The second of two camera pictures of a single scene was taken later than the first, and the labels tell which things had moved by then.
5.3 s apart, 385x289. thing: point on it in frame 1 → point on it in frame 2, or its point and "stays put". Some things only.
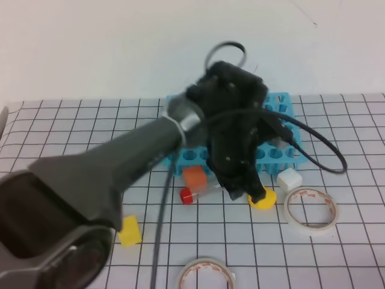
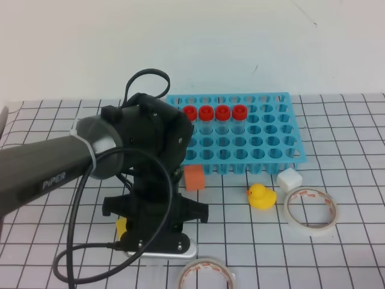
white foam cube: (288, 179) stays put
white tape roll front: (228, 271) stays put
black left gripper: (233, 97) → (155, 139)
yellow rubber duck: (266, 202) stays put
